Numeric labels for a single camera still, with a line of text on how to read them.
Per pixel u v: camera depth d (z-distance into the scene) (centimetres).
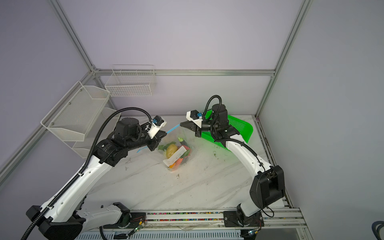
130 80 96
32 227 35
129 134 50
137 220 73
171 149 84
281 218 76
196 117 58
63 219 39
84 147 75
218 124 60
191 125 66
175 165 82
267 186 43
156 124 55
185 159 86
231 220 73
